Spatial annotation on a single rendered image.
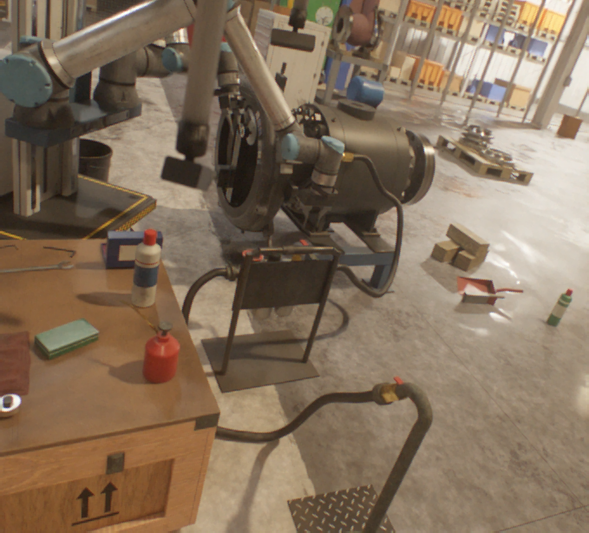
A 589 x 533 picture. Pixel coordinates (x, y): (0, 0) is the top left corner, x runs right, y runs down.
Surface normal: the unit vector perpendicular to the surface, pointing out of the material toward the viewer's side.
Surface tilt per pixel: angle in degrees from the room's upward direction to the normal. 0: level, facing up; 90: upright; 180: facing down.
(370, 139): 44
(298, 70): 90
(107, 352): 0
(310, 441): 0
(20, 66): 93
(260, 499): 0
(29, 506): 90
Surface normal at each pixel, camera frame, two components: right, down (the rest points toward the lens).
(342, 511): 0.24, -0.88
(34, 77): 0.15, 0.51
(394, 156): 0.50, 0.00
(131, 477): 0.43, 0.48
